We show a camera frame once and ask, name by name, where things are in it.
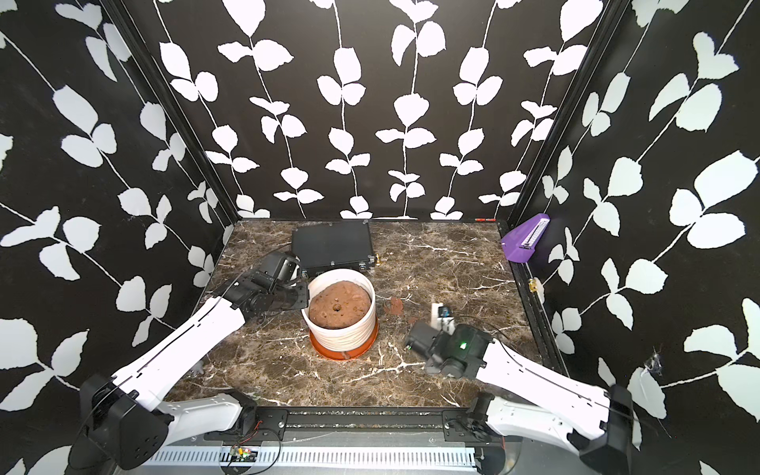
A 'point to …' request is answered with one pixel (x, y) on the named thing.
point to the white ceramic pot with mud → (340, 314)
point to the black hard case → (346, 242)
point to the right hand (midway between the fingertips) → (436, 353)
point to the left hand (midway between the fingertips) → (310, 291)
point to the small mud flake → (395, 307)
